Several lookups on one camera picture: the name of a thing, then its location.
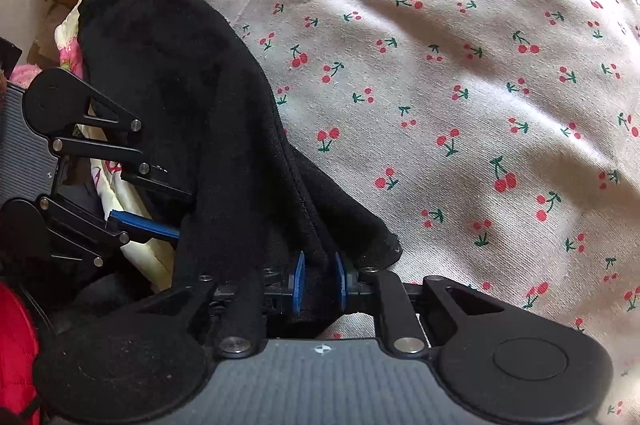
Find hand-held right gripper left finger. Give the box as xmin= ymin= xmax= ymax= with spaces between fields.
xmin=145 ymin=251 xmax=307 ymax=358

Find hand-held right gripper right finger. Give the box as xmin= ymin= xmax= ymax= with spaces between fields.
xmin=334 ymin=252 xmax=506 ymax=354

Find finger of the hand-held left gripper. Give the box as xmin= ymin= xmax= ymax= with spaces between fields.
xmin=51 ymin=81 xmax=195 ymax=202
xmin=37 ymin=196 xmax=182 ymax=268

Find black pants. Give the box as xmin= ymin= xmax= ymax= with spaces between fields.
xmin=75 ymin=0 xmax=403 ymax=341

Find cream pink floral quilt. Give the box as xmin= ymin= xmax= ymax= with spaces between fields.
xmin=54 ymin=17 xmax=181 ymax=293

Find pink fuzzy cloth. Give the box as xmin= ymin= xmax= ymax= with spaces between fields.
xmin=10 ymin=64 xmax=46 ymax=86

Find person's red jacket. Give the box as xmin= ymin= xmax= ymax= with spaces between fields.
xmin=0 ymin=282 xmax=42 ymax=425

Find cherry print bed sheet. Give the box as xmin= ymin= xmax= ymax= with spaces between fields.
xmin=115 ymin=0 xmax=640 ymax=425

